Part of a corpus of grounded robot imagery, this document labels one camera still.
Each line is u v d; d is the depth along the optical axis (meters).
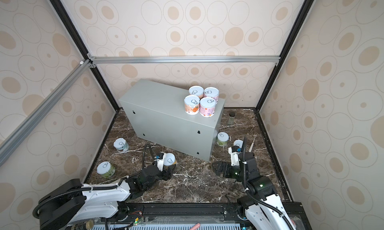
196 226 0.70
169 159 0.81
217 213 0.75
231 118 1.04
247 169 0.54
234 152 0.67
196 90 0.73
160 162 0.73
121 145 0.92
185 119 0.70
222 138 0.97
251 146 1.02
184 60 0.90
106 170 0.83
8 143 0.51
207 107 0.67
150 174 0.62
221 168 0.65
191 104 0.67
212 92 0.72
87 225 0.68
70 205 0.42
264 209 0.49
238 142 0.94
